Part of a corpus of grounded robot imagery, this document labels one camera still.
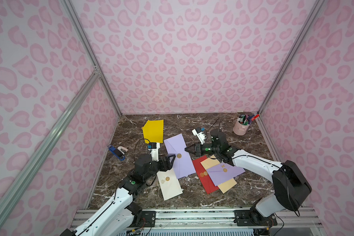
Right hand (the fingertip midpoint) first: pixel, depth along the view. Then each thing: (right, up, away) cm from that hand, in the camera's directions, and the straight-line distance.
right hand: (184, 151), depth 77 cm
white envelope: (-9, -20, +8) cm, 24 cm away
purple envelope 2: (+22, -15, +10) cm, 29 cm away
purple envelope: (-1, -7, -1) cm, 8 cm away
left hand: (-7, -2, -1) cm, 7 cm away
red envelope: (+13, -18, +8) cm, 24 cm away
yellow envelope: (-23, +9, +32) cm, 41 cm away
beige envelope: (+14, -5, -5) cm, 15 cm away
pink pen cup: (+39, +14, +23) cm, 47 cm away
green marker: (+40, +19, +23) cm, 50 cm away
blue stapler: (-43, -4, +20) cm, 47 cm away
